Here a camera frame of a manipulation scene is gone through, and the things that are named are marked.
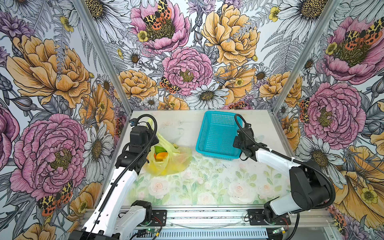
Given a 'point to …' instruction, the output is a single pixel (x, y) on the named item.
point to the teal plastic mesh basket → (216, 135)
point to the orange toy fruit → (160, 156)
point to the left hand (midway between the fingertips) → (151, 137)
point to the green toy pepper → (159, 149)
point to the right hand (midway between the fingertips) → (238, 143)
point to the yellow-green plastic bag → (179, 158)
